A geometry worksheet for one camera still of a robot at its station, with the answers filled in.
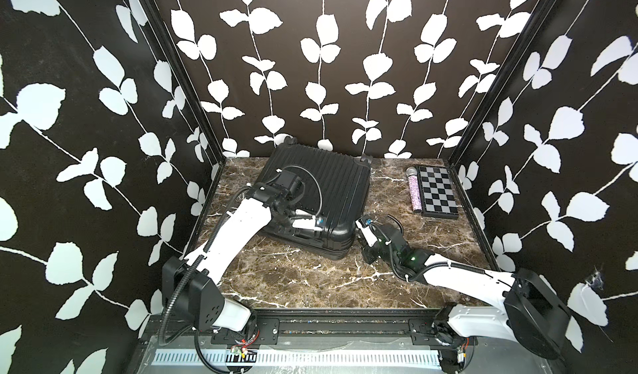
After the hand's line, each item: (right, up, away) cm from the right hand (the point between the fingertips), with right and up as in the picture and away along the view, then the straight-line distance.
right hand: (357, 235), depth 84 cm
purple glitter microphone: (+28, +22, +26) cm, 45 cm away
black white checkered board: (+37, +12, +20) cm, 43 cm away
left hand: (-21, +7, -4) cm, 22 cm away
